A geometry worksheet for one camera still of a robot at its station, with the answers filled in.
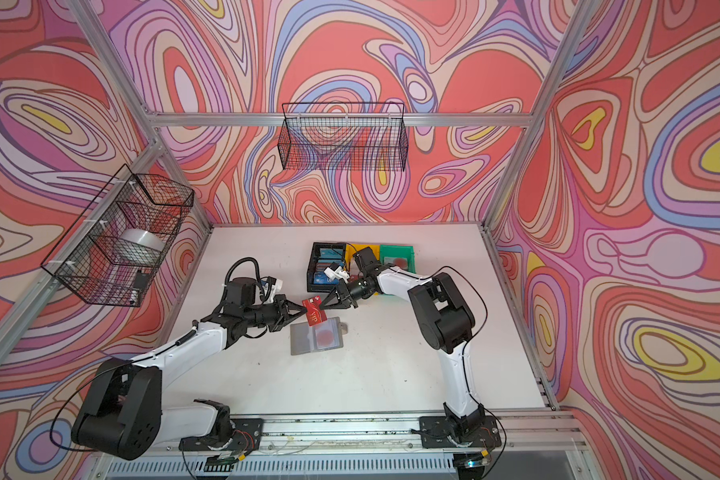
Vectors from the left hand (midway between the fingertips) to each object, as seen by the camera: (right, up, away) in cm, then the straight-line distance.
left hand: (309, 309), depth 83 cm
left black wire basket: (-48, +17, -9) cm, 52 cm away
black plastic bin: (+2, +4, +13) cm, 14 cm away
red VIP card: (+2, -1, +1) cm, 2 cm away
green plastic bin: (+28, +15, +25) cm, 41 cm away
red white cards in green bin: (+29, +13, +22) cm, 39 cm away
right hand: (+4, -1, +2) cm, 5 cm away
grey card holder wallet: (-2, -10, +6) cm, 12 cm away
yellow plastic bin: (+12, +17, -1) cm, 21 cm away
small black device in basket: (-40, +9, -10) cm, 42 cm away
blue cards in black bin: (+2, +14, +26) cm, 29 cm away
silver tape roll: (-40, +20, -9) cm, 45 cm away
